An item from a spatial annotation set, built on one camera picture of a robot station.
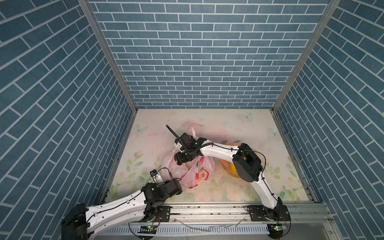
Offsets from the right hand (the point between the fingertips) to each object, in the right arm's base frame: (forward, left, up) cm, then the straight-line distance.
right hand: (176, 160), depth 89 cm
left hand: (-15, +1, -4) cm, 15 cm away
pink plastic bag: (-11, -11, +7) cm, 17 cm away
